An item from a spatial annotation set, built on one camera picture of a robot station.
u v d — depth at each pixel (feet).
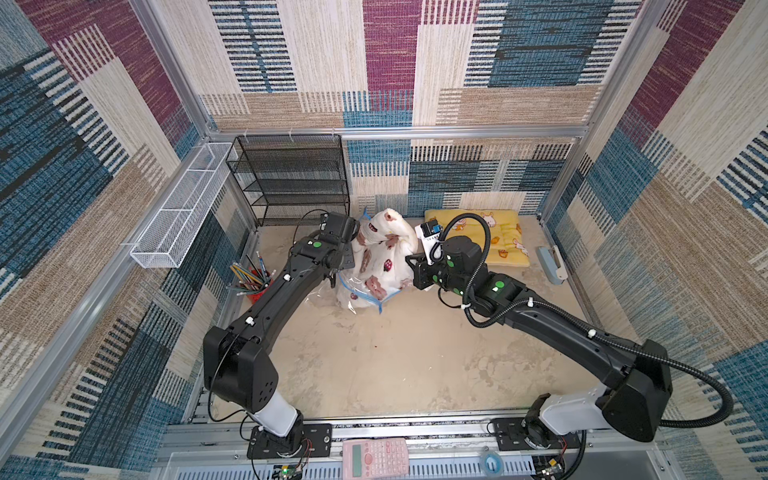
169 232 2.38
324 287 3.27
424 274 2.14
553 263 3.38
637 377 1.30
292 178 3.56
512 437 2.41
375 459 2.30
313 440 2.40
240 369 1.40
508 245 3.57
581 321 1.56
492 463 2.34
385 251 2.66
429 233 2.07
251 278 2.99
